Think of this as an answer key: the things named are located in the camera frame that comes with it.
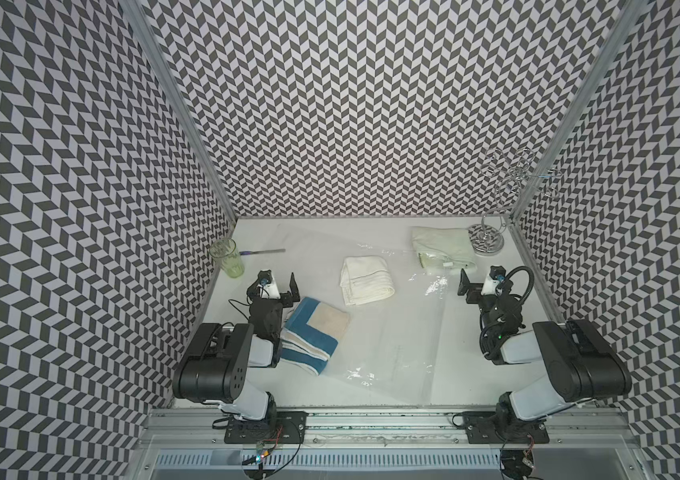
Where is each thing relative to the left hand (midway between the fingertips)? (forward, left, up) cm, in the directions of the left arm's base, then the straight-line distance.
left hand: (277, 275), depth 90 cm
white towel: (+1, -27, -4) cm, 27 cm away
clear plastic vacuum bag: (-18, -34, -10) cm, 40 cm away
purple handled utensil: (+15, +10, -7) cm, 20 cm away
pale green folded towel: (+16, -55, -8) cm, 58 cm away
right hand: (0, -61, +1) cm, 61 cm away
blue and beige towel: (-15, -11, -8) cm, 20 cm away
